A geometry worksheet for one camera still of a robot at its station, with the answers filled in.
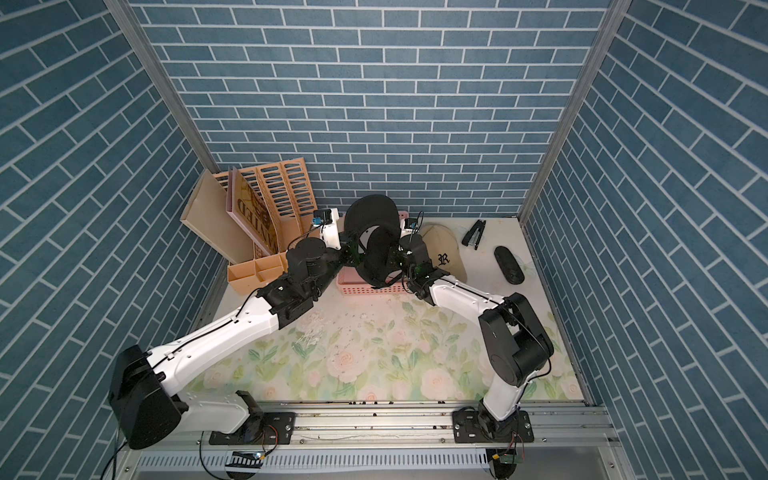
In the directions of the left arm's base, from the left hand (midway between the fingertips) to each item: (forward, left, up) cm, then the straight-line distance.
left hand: (368, 232), depth 72 cm
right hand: (+9, -6, -15) cm, 18 cm away
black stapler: (+29, -38, -31) cm, 57 cm away
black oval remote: (+13, -48, -31) cm, 58 cm away
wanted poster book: (+21, +40, -12) cm, 46 cm away
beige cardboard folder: (+17, +52, -13) cm, 56 cm away
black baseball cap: (+5, -1, -1) cm, 5 cm away
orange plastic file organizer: (+37, +34, -19) cm, 54 cm away
